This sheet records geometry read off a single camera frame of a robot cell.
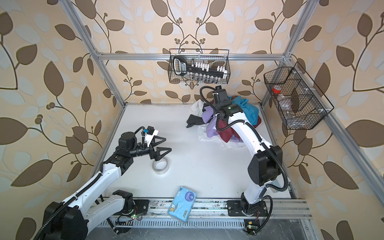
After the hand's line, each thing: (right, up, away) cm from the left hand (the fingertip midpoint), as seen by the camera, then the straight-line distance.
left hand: (168, 144), depth 74 cm
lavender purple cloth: (+23, +7, +13) cm, 28 cm away
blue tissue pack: (+7, -28, -5) cm, 30 cm away
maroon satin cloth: (+32, +4, +10) cm, 33 cm away
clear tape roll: (-6, -18, +11) cm, 22 cm away
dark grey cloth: (+12, +12, +34) cm, 38 cm away
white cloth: (+14, +21, +41) cm, 48 cm away
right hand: (+30, +20, +10) cm, 38 cm away
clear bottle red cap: (+60, +16, 0) cm, 62 cm away
